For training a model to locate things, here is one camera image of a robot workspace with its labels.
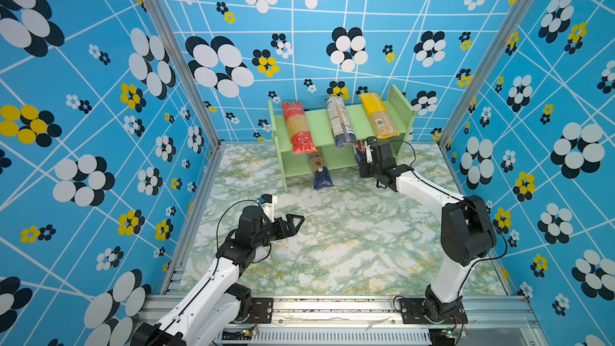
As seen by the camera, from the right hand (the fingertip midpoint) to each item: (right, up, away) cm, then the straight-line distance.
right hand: (368, 161), depth 95 cm
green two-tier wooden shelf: (-17, +8, -10) cm, 21 cm away
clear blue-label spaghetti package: (-11, +12, -11) cm, 20 cm away
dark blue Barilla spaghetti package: (-3, +3, -2) cm, 5 cm away
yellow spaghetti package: (+3, +14, -10) cm, 17 cm away
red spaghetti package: (-26, +7, -16) cm, 31 cm away
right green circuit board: (+19, -51, -24) cm, 60 cm away
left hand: (-27, -20, -16) cm, 37 cm away
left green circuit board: (-45, -52, -24) cm, 73 cm away
